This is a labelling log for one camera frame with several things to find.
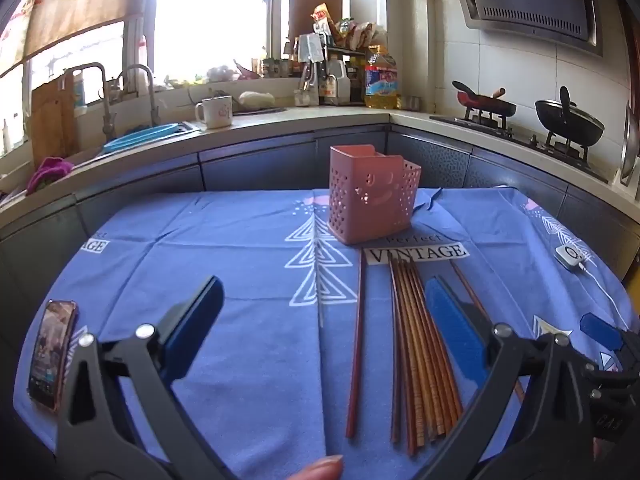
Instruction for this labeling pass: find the cooking oil bottle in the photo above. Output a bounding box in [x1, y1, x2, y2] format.
[364, 46, 401, 109]

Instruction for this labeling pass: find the steel faucet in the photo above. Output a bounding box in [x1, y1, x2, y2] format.
[65, 62, 117, 141]
[116, 64, 162, 128]

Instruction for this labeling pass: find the bagged bread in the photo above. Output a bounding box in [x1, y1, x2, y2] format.
[335, 19, 388, 51]

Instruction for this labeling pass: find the purple cloth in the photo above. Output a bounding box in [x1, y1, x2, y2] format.
[26, 156, 73, 196]

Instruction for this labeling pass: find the steel pot lid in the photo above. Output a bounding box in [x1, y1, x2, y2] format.
[619, 100, 640, 188]

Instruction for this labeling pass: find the bundle of brown chopsticks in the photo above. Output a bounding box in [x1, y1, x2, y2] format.
[387, 255, 466, 456]

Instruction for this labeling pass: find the pink perforated utensil holder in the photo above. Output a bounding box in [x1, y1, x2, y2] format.
[328, 145, 422, 246]

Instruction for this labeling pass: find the white plastic jug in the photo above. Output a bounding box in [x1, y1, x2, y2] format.
[325, 59, 349, 106]

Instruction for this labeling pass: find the person's left hand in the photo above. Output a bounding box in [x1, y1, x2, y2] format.
[284, 454, 345, 480]

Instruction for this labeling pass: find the black wok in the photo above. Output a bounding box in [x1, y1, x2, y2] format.
[535, 86, 606, 148]

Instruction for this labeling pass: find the blue printed tablecloth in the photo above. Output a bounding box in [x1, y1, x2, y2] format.
[15, 186, 640, 480]

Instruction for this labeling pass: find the wooden cutting board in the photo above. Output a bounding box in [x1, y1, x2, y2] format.
[31, 80, 78, 166]

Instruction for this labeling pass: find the yellow snack packet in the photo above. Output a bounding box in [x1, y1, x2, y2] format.
[312, 4, 335, 36]

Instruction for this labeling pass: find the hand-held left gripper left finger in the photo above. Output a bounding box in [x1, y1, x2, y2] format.
[54, 275, 236, 480]

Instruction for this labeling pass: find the red frying pan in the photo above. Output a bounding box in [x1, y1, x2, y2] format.
[451, 80, 517, 117]

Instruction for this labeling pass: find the white mug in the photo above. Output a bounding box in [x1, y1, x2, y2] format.
[195, 95, 234, 129]

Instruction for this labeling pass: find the row of spice jars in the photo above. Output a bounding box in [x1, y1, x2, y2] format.
[260, 57, 292, 78]

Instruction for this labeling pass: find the black storage rack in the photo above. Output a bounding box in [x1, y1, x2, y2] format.
[320, 45, 368, 106]

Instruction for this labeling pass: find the steel range hood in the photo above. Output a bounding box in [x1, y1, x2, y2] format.
[445, 0, 603, 58]

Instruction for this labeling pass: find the blue plastic basin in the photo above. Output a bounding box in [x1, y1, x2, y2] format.
[102, 122, 181, 153]

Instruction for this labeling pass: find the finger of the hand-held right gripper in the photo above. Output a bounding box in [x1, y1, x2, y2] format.
[580, 312, 640, 362]

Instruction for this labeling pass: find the printed window blind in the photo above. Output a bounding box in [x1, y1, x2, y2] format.
[0, 0, 158, 78]

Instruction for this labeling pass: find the smartphone in red case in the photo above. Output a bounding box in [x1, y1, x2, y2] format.
[27, 299, 79, 413]

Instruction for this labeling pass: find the dark wooden chopstick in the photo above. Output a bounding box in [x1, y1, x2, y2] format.
[449, 259, 527, 405]
[346, 250, 364, 438]

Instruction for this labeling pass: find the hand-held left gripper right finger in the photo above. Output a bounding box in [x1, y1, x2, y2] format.
[380, 275, 598, 480]

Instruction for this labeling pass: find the steel cleaver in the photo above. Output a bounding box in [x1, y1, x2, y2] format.
[298, 34, 326, 63]

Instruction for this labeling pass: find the gas stove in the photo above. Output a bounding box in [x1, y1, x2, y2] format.
[430, 110, 611, 183]

